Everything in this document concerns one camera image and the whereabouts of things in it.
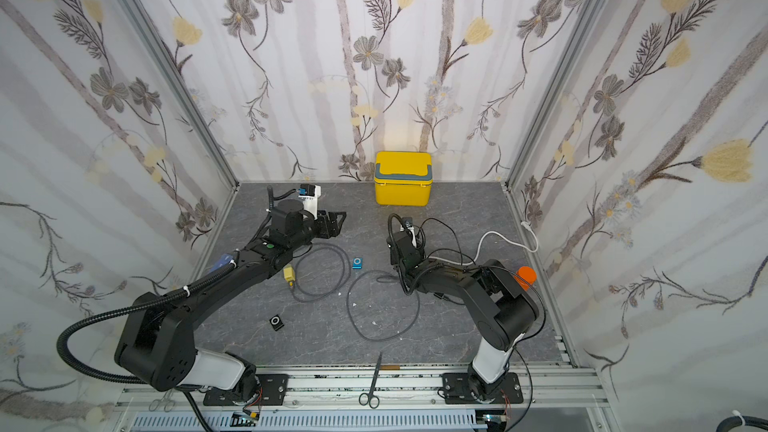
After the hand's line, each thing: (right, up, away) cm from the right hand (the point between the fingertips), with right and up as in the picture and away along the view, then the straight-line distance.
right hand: (406, 238), depth 94 cm
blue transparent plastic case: (-60, -8, +2) cm, 60 cm away
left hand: (-20, +9, -10) cm, 24 cm away
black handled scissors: (-11, -38, -21) cm, 45 cm away
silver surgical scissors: (-60, -39, -21) cm, 75 cm away
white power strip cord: (+46, +4, +18) cm, 50 cm away
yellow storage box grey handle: (0, +20, +11) cm, 23 cm away
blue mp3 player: (-16, -8, +4) cm, 19 cm away
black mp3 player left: (-38, -23, -10) cm, 46 cm away
